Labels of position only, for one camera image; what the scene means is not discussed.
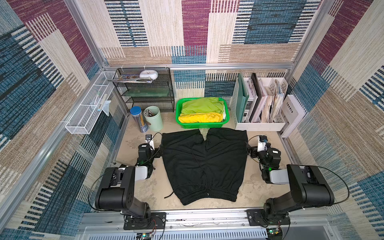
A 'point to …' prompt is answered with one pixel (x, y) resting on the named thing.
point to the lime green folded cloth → (202, 105)
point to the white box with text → (293, 112)
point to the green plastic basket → (201, 120)
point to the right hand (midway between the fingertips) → (254, 139)
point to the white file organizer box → (257, 104)
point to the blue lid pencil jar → (136, 113)
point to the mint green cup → (152, 114)
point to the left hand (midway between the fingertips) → (153, 143)
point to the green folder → (242, 93)
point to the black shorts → (212, 169)
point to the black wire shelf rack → (146, 88)
